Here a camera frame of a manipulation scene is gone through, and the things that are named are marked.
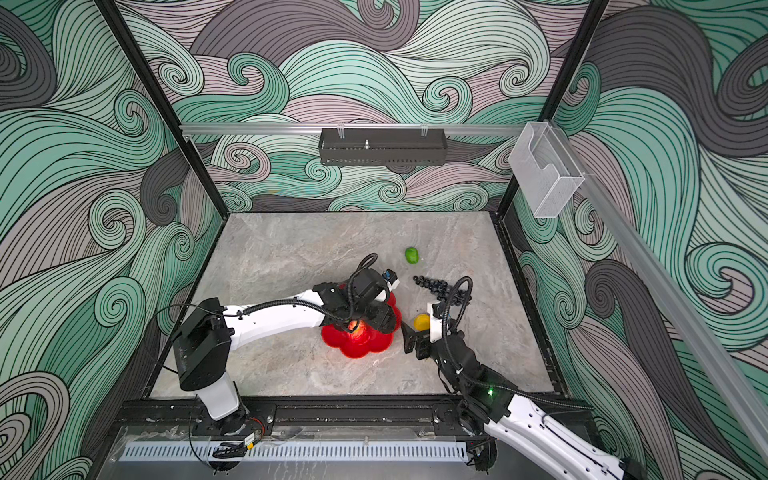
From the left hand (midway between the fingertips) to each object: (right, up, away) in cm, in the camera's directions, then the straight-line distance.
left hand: (390, 310), depth 82 cm
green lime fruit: (+9, +14, +22) cm, 28 cm away
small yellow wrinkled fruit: (+10, -5, +5) cm, 12 cm away
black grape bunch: (+18, +4, +12) cm, 21 cm away
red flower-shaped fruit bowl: (-5, -10, +4) cm, 12 cm away
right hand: (+7, -2, -5) cm, 9 cm away
